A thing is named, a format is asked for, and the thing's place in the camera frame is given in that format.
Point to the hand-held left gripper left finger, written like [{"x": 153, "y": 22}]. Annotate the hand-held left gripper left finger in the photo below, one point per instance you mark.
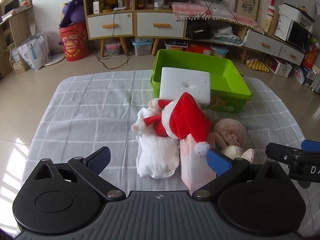
[{"x": 100, "y": 158}]

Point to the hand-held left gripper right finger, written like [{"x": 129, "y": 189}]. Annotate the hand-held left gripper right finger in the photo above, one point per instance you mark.
[{"x": 218, "y": 161}]

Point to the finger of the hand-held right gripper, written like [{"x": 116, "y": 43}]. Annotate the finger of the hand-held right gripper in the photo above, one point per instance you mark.
[
  {"x": 276, "y": 151},
  {"x": 310, "y": 145}
]

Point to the mouse doll with blue bonnet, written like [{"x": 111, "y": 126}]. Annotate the mouse doll with blue bonnet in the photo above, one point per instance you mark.
[{"x": 232, "y": 151}]

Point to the pink and white sponge block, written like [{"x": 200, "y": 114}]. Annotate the pink and white sponge block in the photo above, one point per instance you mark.
[{"x": 192, "y": 170}]

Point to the red santa hat plush toy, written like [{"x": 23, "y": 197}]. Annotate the red santa hat plush toy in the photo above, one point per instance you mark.
[{"x": 185, "y": 120}]

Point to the white cloth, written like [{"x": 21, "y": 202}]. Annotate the white cloth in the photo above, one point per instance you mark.
[{"x": 157, "y": 157}]

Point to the green plastic bin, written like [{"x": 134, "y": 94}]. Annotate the green plastic bin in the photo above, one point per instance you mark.
[{"x": 225, "y": 80}]

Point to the grey checked blanket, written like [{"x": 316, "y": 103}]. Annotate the grey checked blanket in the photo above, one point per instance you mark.
[{"x": 87, "y": 117}]

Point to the white printed gift box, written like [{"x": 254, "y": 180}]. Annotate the white printed gift box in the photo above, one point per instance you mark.
[{"x": 278, "y": 66}]

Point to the white foam board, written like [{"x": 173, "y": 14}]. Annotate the white foam board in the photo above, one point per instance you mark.
[{"x": 185, "y": 82}]

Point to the yellow egg tray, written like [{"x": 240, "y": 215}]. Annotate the yellow egg tray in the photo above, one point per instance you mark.
[{"x": 257, "y": 65}]

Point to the grey drawer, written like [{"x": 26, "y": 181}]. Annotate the grey drawer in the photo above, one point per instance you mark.
[
  {"x": 291, "y": 54},
  {"x": 262, "y": 43}
]

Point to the white round floor base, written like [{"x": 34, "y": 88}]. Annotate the white round floor base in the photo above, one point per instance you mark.
[{"x": 56, "y": 60}]

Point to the black microwave oven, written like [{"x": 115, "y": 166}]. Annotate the black microwave oven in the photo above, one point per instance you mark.
[{"x": 298, "y": 36}]

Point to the red bucket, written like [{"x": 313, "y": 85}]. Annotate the red bucket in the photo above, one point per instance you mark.
[{"x": 73, "y": 45}]

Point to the clear storage box blue lid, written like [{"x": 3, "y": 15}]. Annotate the clear storage box blue lid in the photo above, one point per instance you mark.
[{"x": 142, "y": 47}]

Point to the low wooden stand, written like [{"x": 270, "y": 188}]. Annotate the low wooden stand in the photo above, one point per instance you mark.
[{"x": 241, "y": 32}]

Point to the storage box black lid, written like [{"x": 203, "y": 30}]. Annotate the storage box black lid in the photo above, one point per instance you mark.
[{"x": 176, "y": 44}]

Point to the pile of folded clothes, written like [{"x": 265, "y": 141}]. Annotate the pile of folded clothes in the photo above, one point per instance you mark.
[{"x": 225, "y": 36}]

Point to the white paper shopping bag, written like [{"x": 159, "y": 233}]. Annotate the white paper shopping bag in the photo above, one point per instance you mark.
[{"x": 33, "y": 52}]

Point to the white printer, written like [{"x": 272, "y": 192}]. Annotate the white printer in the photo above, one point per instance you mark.
[{"x": 297, "y": 13}]

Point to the black bag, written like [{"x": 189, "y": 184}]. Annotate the black bag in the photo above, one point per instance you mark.
[{"x": 198, "y": 30}]

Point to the white drawer with keyhole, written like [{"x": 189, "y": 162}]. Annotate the white drawer with keyhole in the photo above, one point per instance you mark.
[{"x": 110, "y": 26}]

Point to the purple plush toy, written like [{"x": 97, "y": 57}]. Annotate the purple plush toy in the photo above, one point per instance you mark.
[{"x": 75, "y": 12}]

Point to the framed cartoon picture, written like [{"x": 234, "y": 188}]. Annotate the framed cartoon picture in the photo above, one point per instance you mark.
[{"x": 247, "y": 2}]

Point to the white carton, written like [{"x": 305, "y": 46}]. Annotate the white carton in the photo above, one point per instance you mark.
[{"x": 98, "y": 6}]

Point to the pink fringed cloth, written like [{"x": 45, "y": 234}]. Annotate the pink fringed cloth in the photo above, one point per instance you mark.
[{"x": 195, "y": 10}]

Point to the wooden shelf cabinet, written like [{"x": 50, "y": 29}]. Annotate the wooden shelf cabinet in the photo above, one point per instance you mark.
[{"x": 135, "y": 7}]

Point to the wooden bookshelf desk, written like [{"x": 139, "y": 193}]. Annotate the wooden bookshelf desk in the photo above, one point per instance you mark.
[{"x": 17, "y": 25}]

